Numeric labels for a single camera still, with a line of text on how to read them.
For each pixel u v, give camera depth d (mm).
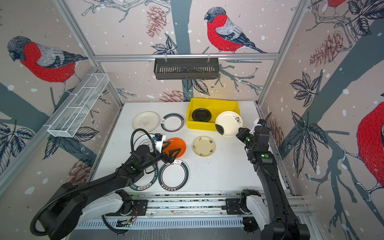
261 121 683
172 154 716
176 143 983
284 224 373
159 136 694
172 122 1078
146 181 797
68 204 411
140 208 731
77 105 767
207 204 760
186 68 1063
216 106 1168
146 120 1097
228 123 827
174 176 836
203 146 971
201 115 1124
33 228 377
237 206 730
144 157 629
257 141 577
